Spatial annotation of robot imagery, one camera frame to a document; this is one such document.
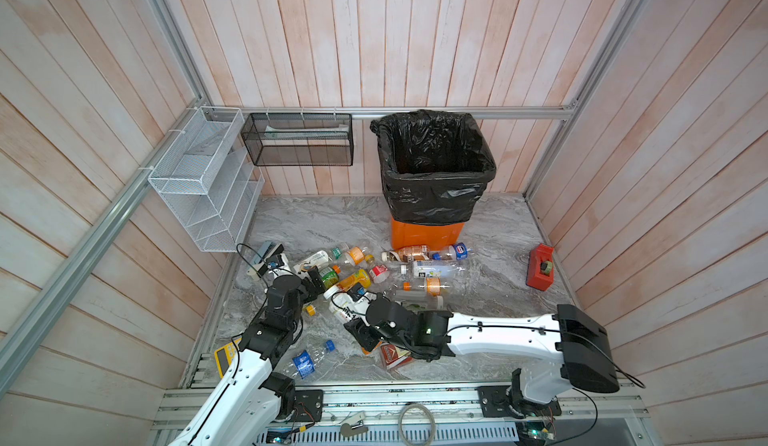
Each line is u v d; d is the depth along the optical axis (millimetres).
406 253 977
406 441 699
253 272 954
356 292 628
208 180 726
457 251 979
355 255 974
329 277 905
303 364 763
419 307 873
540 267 925
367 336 636
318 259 954
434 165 1029
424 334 542
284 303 569
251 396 496
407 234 983
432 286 902
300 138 884
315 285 729
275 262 673
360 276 908
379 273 928
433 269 928
